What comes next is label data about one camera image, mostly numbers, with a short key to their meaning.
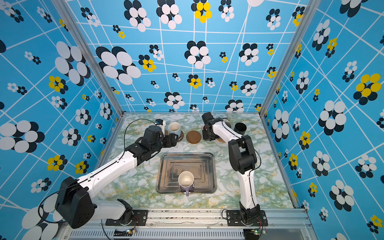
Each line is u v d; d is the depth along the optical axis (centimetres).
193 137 106
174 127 104
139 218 73
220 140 102
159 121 72
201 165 110
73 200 40
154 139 63
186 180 86
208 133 85
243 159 56
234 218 73
